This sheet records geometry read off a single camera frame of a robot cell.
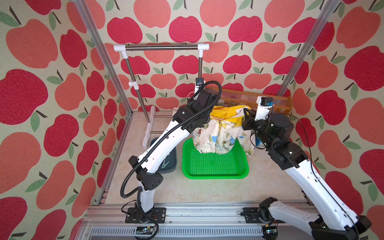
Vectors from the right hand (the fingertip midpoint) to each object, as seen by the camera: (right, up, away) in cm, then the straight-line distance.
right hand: (248, 112), depth 63 cm
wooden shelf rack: (+1, +12, +33) cm, 35 cm away
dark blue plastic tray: (-39, -30, +29) cm, 57 cm away
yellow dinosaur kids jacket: (-8, -10, +11) cm, 16 cm away
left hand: (-19, +6, +5) cm, 21 cm away
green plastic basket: (+2, -30, +30) cm, 43 cm away
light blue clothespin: (-41, -30, +27) cm, 58 cm away
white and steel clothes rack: (-58, +5, +55) cm, 80 cm away
